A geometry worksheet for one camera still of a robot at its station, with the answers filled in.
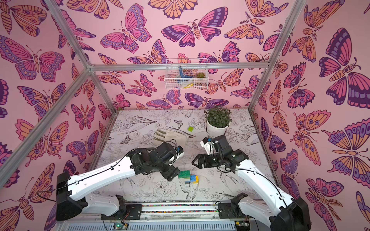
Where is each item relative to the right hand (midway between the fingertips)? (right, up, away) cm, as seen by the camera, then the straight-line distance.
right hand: (198, 161), depth 76 cm
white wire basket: (-17, +48, +17) cm, 54 cm away
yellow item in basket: (-5, +43, +10) cm, 44 cm away
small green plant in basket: (+3, +51, +17) cm, 54 cm away
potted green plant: (+14, +23, +15) cm, 31 cm away
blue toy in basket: (-9, +49, +17) cm, 53 cm away
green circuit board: (-39, -31, -5) cm, 50 cm away
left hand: (-12, -2, -3) cm, 12 cm away
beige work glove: (-11, +10, +27) cm, 31 cm away
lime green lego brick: (-6, -10, +1) cm, 11 cm away
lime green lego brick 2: (-4, +16, +34) cm, 38 cm away
